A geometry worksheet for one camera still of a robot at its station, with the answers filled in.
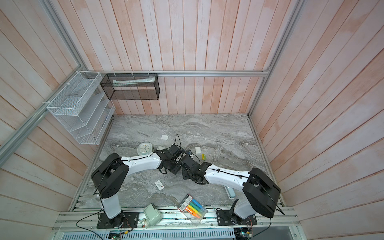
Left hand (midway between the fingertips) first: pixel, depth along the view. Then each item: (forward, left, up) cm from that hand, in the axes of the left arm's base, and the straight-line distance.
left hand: (175, 170), depth 91 cm
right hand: (-2, -7, +4) cm, 9 cm away
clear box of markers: (-22, -11, +1) cm, 25 cm away
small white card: (-10, +8, +2) cm, 13 cm away
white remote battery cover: (+14, -15, 0) cm, 21 cm away
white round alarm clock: (+14, +21, +3) cm, 25 cm away
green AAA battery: (+8, -19, +1) cm, 21 cm away
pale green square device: (-25, +9, +5) cm, 27 cm away
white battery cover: (+25, +9, 0) cm, 27 cm away
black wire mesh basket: (+52, +33, +25) cm, 66 cm away
